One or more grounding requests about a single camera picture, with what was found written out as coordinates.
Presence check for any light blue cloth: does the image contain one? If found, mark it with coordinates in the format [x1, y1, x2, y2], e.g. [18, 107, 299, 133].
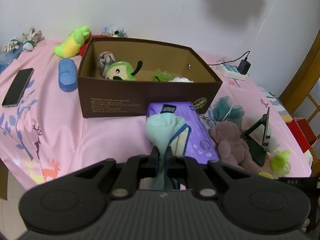
[145, 113, 191, 190]

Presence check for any white fluffy towel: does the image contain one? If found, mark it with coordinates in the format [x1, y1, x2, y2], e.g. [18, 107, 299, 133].
[170, 77, 193, 83]

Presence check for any green knitted cloth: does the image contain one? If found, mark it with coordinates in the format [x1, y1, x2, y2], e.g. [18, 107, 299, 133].
[152, 69, 175, 82]

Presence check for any grey striped sock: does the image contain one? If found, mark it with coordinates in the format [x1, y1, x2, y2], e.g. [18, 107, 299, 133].
[98, 51, 116, 78]

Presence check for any purple tissue pack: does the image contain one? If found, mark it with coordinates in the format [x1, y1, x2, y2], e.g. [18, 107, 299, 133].
[145, 102, 220, 164]

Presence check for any lime green mesh sponge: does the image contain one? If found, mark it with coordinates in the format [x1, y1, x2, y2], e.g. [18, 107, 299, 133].
[270, 150, 291, 177]

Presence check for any red box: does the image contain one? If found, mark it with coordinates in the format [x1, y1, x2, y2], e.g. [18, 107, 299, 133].
[287, 118, 317, 153]

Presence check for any mauve teddy bear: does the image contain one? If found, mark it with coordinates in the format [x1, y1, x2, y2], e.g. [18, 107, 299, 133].
[209, 121, 260, 174]

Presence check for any black tablet stand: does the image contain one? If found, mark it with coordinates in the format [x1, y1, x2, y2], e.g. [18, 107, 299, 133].
[241, 108, 270, 166]

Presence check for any brown cardboard box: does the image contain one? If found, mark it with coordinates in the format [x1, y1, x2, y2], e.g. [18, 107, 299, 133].
[78, 37, 222, 118]

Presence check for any green pea plush toy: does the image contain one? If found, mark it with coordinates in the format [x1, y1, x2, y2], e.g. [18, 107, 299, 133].
[105, 61, 143, 81]

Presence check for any white power strip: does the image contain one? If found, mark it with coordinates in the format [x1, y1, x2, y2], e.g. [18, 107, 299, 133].
[216, 63, 248, 81]

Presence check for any blue glasses case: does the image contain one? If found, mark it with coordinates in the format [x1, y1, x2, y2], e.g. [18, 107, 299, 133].
[58, 59, 77, 92]

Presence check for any black power adapter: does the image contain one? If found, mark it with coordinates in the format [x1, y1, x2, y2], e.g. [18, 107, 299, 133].
[238, 60, 251, 75]

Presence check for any red plush toy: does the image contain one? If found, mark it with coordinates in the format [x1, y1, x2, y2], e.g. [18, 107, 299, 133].
[79, 35, 107, 56]

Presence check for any green yellow dinosaur plush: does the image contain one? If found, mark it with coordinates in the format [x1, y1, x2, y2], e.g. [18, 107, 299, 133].
[54, 25, 91, 59]

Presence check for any white green panda plush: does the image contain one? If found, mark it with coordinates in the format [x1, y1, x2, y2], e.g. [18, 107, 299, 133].
[101, 24, 127, 37]

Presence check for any black smartphone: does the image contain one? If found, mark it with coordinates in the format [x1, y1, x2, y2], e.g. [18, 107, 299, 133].
[2, 68, 34, 108]

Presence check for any white rabbit plush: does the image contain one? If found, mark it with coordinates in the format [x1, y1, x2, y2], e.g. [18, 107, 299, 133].
[1, 37, 20, 53]
[22, 27, 44, 51]

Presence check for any wooden bed frame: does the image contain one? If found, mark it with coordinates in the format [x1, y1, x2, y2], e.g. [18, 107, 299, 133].
[280, 34, 319, 177]

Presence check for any grey charging cable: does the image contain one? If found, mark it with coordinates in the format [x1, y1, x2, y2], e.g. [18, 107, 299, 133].
[208, 50, 251, 67]

